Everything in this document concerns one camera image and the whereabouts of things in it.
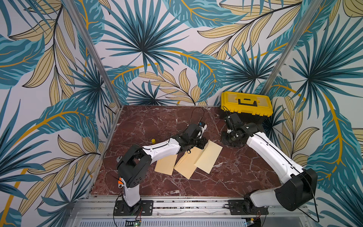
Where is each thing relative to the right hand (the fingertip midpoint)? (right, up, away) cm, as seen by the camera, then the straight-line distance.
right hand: (224, 140), depth 81 cm
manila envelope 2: (-22, -16, +7) cm, 28 cm away
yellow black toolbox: (+24, +21, +18) cm, 36 cm away
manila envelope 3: (-8, -14, +10) cm, 19 cm away
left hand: (-10, -2, +4) cm, 10 cm away
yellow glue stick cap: (-44, -3, +16) cm, 47 cm away
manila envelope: (-34, -16, +6) cm, 38 cm away
